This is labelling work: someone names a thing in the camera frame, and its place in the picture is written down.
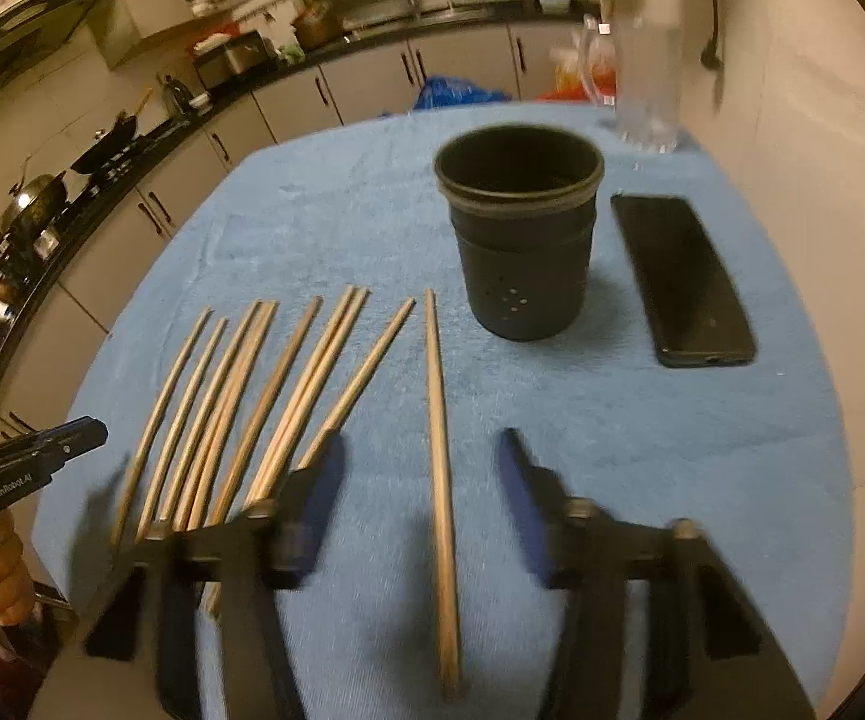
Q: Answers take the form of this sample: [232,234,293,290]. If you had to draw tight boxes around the wooden chopstick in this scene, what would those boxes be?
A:
[110,307,212,551]
[252,286,370,504]
[206,296,325,616]
[172,301,277,530]
[424,289,462,700]
[136,317,227,541]
[295,298,416,470]
[245,284,356,504]
[180,301,277,530]
[155,301,260,522]

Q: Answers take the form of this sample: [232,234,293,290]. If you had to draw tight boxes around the lower kitchen cabinets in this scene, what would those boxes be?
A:
[0,8,582,437]

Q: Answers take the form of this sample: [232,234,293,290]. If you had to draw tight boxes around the person's left hand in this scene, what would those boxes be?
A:
[0,509,37,628]

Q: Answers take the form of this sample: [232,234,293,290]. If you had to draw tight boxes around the steel pot with lid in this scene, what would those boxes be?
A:
[0,172,68,242]

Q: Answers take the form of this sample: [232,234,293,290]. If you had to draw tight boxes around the black smartphone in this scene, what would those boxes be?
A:
[611,193,756,369]

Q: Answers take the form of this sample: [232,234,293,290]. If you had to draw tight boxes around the black wok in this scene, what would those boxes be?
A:
[71,86,154,176]

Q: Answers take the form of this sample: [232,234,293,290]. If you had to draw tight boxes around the blue table cloth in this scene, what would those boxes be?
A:
[32,104,852,718]

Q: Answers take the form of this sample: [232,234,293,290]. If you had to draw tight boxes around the range hood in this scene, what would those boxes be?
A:
[0,0,98,91]

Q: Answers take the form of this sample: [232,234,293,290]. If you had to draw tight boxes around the silver toaster oven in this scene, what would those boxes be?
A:
[194,31,274,91]

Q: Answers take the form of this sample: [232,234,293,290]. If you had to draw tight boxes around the black utensil holder cup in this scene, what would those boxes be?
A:
[434,124,604,341]

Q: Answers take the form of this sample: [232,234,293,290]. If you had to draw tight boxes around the brown pot by sink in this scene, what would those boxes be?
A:
[291,0,345,54]

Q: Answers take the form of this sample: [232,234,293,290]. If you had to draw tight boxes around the red basket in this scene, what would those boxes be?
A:
[540,47,616,106]

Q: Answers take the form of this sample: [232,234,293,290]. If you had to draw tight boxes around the blue plastic bag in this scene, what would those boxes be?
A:
[412,75,510,112]

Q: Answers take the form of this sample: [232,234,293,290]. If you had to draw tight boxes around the clear glass pitcher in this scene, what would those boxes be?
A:
[579,15,683,153]

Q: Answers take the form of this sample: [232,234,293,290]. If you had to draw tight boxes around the black power cord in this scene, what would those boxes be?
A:
[699,0,735,111]

